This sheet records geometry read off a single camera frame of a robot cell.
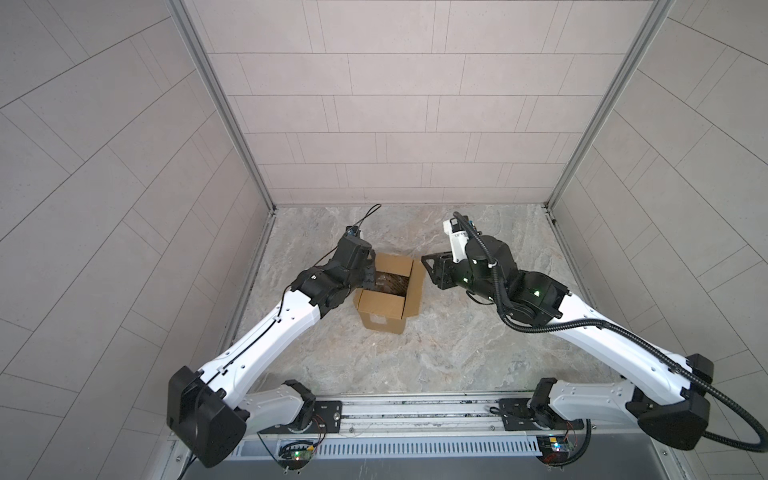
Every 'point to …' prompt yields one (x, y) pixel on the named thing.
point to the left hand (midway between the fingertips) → (376, 264)
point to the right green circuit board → (553, 449)
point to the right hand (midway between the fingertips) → (423, 262)
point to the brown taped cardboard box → (386, 311)
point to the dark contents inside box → (391, 283)
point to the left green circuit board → (295, 455)
